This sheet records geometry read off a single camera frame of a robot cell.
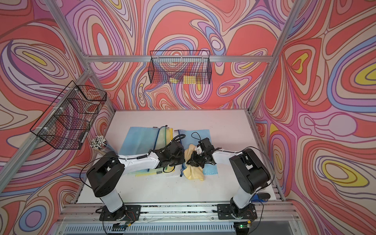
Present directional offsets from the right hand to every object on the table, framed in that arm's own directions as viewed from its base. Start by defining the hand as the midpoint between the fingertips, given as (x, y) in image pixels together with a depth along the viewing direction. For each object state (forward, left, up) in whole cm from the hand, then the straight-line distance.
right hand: (188, 166), depth 88 cm
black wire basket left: (+11, +61, +30) cm, 69 cm away
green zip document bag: (+20, +19, -1) cm, 27 cm away
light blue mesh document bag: (+11, -2, +14) cm, 19 cm away
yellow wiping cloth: (-5, -2, +3) cm, 6 cm away
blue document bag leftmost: (+20, +34, 0) cm, 39 cm away
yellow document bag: (+21, +13, 0) cm, 25 cm away
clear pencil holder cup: (+7, +48, +17) cm, 51 cm away
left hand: (+3, 0, +3) cm, 4 cm away
